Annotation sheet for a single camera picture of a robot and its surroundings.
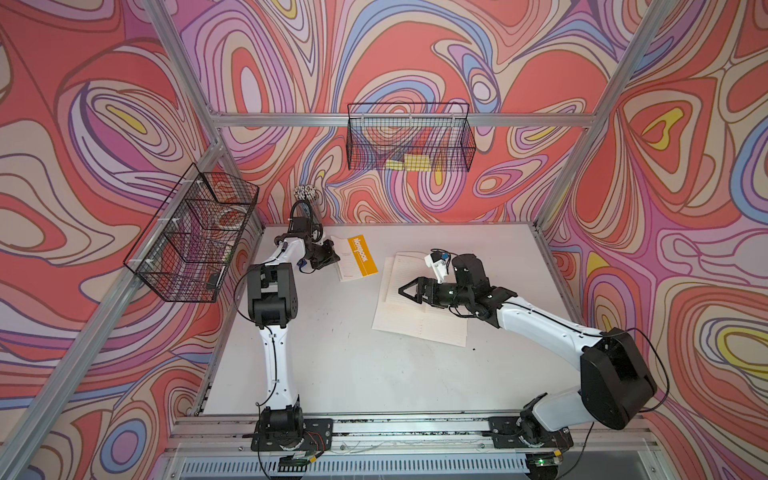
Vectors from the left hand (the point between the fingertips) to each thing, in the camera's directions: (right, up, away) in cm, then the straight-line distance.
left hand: (341, 256), depth 106 cm
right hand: (+23, -12, -26) cm, 36 cm away
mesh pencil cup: (-13, +23, -2) cm, 26 cm away
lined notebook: (+24, -4, -4) cm, 24 cm away
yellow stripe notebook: (+5, -1, +2) cm, 5 cm away
